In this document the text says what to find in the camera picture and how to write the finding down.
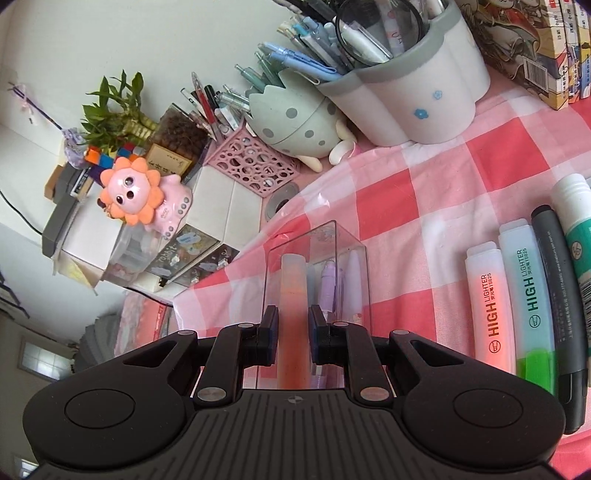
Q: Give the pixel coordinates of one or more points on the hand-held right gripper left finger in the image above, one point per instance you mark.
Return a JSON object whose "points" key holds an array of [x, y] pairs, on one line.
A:
{"points": [[270, 337]]}

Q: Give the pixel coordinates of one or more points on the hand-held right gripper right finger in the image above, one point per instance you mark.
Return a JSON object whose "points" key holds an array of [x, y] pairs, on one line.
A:
{"points": [[317, 337]]}

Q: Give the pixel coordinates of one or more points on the orange translucent pen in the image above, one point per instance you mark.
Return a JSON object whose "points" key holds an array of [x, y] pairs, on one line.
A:
{"points": [[293, 300]]}

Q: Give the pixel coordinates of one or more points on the purple pen with white middle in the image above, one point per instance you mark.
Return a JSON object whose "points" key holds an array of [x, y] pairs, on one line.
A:
{"points": [[328, 286]]}

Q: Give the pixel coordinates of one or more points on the clear plastic box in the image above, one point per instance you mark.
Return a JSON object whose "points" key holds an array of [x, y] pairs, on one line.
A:
{"points": [[272, 277]]}

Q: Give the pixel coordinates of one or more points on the lavender printed pen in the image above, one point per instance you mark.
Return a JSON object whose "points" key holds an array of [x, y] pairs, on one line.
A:
{"points": [[355, 281]]}

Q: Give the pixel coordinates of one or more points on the orange highlighter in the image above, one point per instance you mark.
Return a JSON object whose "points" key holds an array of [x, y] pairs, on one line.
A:
{"points": [[491, 314]]}

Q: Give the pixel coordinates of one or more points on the green highlighter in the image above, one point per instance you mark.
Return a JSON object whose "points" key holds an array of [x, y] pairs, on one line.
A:
{"points": [[526, 295]]}

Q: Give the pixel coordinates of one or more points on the black marker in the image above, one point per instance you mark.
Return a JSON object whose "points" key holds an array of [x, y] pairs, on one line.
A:
{"points": [[561, 300]]}

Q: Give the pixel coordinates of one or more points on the green white glue stick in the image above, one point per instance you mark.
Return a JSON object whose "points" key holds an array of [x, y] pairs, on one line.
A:
{"points": [[575, 217]]}

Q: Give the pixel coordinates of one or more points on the clear drawer organizer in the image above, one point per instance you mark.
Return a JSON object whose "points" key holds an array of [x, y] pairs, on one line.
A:
{"points": [[184, 258]]}

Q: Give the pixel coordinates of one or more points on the grey tape roll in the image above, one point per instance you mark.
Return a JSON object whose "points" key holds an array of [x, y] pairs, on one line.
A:
{"points": [[272, 207]]}

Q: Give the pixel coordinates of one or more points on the white drawer cabinet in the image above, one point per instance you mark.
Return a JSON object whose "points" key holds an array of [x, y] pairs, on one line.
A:
{"points": [[217, 207]]}

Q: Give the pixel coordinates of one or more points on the red checkered tablecloth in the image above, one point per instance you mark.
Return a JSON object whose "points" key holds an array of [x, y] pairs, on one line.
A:
{"points": [[415, 207]]}

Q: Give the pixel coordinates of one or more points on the pink perforated pen holder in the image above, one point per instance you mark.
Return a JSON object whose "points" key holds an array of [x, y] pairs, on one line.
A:
{"points": [[249, 161]]}

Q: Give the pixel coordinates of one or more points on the brown printed card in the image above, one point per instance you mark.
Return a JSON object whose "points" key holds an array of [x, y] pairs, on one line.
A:
{"points": [[168, 161]]}

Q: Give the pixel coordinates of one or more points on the pink orange lion toy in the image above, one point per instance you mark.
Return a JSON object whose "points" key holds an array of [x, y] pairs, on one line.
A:
{"points": [[129, 184]]}

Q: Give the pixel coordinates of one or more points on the green egg-shaped pen holder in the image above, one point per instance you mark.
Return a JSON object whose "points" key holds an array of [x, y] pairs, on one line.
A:
{"points": [[295, 124]]}

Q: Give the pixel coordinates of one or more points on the glass planter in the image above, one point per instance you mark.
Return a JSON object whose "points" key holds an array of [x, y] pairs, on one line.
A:
{"points": [[180, 131]]}

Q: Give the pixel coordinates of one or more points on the window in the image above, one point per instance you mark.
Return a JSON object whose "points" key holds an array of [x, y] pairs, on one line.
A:
{"points": [[41, 360]]}

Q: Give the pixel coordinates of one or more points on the grey box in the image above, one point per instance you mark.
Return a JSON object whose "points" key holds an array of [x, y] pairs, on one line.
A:
{"points": [[55, 230]]}

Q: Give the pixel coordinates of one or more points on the bunch of red black pens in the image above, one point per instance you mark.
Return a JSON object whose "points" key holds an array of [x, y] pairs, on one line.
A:
{"points": [[203, 99]]}

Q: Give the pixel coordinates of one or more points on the colourful puzzle cube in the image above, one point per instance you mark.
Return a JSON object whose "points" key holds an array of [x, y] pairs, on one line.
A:
{"points": [[99, 157]]}

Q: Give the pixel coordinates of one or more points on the bunch of grey clear pens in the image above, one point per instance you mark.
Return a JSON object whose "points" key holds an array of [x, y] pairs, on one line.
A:
{"points": [[249, 76]]}

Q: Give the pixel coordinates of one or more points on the white grey pen holder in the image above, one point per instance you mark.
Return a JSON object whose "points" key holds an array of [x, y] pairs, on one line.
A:
{"points": [[415, 92]]}

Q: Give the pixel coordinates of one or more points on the bunch of assorted pens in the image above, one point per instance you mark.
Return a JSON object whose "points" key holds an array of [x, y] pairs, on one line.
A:
{"points": [[300, 60]]}

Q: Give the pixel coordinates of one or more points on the green bamboo plant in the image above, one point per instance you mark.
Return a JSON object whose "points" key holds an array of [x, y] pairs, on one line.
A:
{"points": [[115, 106]]}

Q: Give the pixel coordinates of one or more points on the purple hanging ornament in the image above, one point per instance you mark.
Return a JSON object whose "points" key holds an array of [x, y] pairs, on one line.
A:
{"points": [[71, 138]]}

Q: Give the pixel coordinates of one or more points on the black magnifying glass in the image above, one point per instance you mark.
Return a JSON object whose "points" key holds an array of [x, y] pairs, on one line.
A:
{"points": [[355, 18]]}

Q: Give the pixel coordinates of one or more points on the pink spine comic book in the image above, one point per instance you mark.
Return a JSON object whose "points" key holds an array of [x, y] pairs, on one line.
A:
{"points": [[503, 27]]}

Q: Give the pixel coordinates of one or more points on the blue spine comic book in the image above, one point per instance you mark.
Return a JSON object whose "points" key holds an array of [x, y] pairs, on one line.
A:
{"points": [[572, 69]]}

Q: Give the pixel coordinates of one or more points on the yellow spine comic book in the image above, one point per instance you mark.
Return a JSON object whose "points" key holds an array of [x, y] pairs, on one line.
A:
{"points": [[587, 69]]}

